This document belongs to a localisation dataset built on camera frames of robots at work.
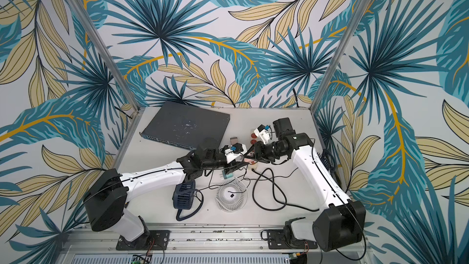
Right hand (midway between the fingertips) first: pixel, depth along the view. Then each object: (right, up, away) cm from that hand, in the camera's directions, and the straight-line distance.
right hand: (238, 163), depth 72 cm
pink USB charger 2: (+5, +1, +1) cm, 5 cm away
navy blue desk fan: (-22, -15, +2) cm, 27 cm away
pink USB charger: (-2, +6, +31) cm, 32 cm away
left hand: (+3, +1, +4) cm, 5 cm away
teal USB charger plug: (-5, -9, +17) cm, 20 cm away
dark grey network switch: (-31, +14, +34) cm, 48 cm away
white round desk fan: (-3, -16, +7) cm, 17 cm away
